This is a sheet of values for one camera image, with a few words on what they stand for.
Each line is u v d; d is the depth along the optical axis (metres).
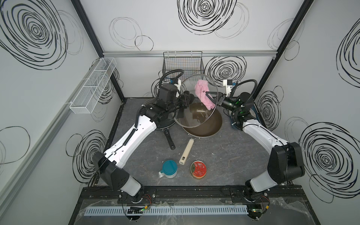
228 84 0.68
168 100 0.51
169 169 0.76
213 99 0.71
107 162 0.41
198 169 0.80
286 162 0.44
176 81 0.61
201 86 0.72
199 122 0.79
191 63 0.94
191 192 0.75
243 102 0.60
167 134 0.89
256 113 1.10
